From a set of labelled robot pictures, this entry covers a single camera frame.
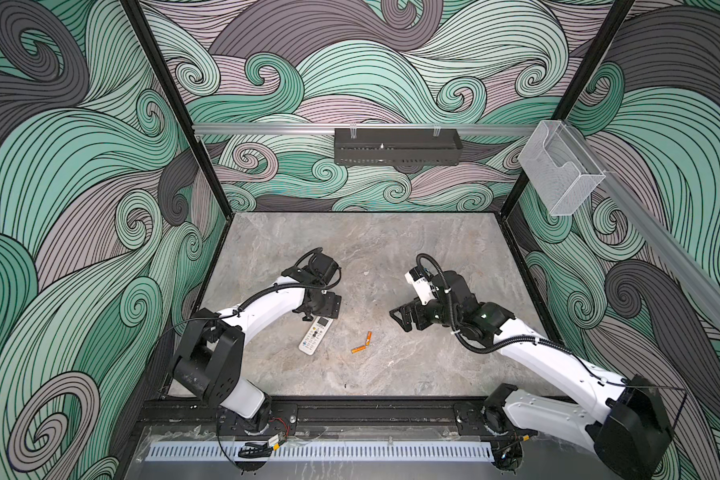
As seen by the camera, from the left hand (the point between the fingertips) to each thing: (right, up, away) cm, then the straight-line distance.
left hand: (323, 306), depth 87 cm
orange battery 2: (+10, -12, -1) cm, 16 cm away
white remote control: (-2, -8, -1) cm, 9 cm away
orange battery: (+14, -10, +1) cm, 17 cm away
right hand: (+22, +2, -8) cm, 24 cm away
